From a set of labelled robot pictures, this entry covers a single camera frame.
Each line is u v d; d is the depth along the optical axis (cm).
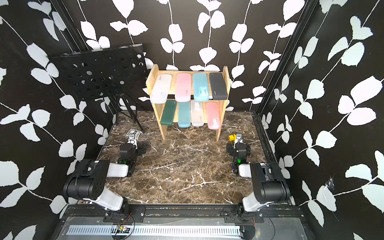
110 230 70
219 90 72
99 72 75
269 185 45
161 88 72
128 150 72
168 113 89
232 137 104
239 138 80
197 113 91
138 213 74
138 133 104
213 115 90
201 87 70
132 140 80
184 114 89
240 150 73
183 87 71
